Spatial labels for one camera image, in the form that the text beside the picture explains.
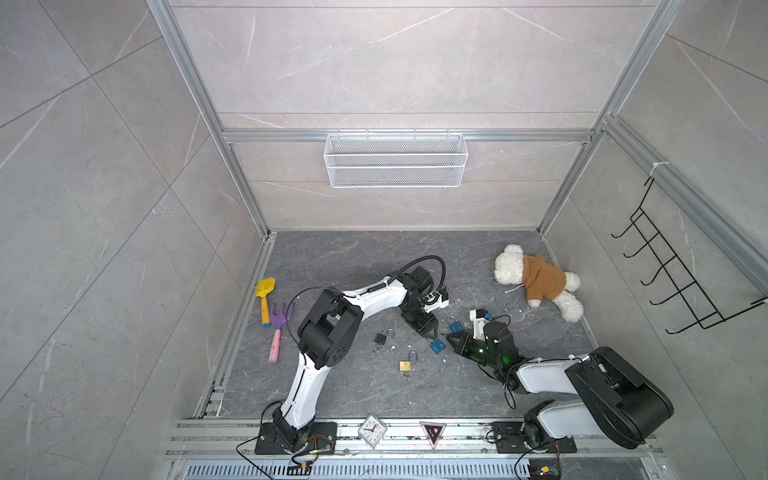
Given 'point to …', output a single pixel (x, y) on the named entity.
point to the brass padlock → (406, 364)
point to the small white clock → (372, 430)
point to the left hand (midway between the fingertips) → (430, 325)
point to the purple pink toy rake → (279, 320)
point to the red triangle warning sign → (433, 431)
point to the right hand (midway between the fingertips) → (446, 335)
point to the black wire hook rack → (704, 313)
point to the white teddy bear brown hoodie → (542, 279)
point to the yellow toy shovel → (263, 288)
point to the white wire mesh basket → (397, 161)
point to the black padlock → (381, 338)
